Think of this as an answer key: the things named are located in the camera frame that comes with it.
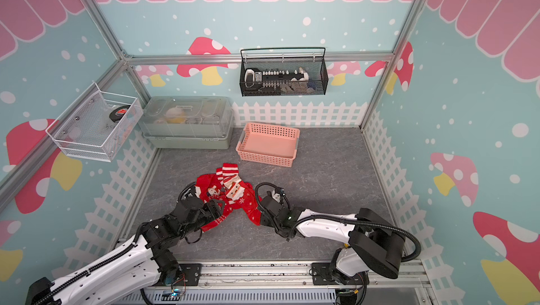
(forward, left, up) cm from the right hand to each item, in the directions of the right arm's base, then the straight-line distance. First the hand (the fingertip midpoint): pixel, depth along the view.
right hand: (261, 216), depth 84 cm
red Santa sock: (+10, +9, -1) cm, 14 cm away
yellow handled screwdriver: (-10, -32, -3) cm, 34 cm away
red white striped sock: (+22, +17, -2) cm, 28 cm away
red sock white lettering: (+13, +24, -1) cm, 27 cm away
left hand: (0, +16, +6) cm, 17 cm away
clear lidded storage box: (+43, +37, +12) cm, 58 cm away
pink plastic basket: (+42, -2, -4) cm, 43 cm away
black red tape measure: (+27, +52, +32) cm, 67 cm away
